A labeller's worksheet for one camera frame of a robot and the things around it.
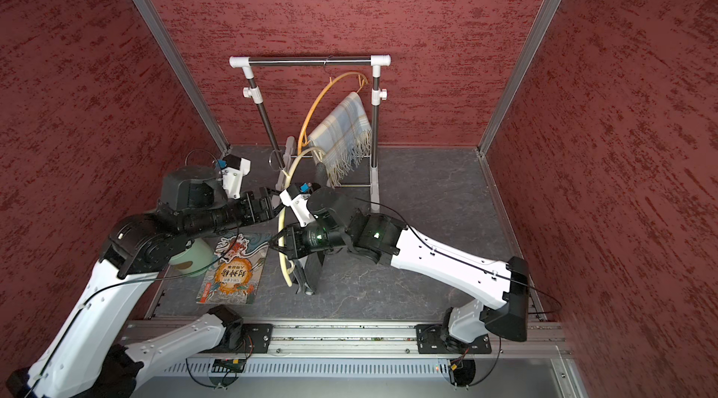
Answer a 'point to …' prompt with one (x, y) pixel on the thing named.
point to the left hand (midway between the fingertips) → (276, 209)
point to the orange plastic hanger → (302, 136)
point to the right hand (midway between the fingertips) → (272, 254)
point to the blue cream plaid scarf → (345, 140)
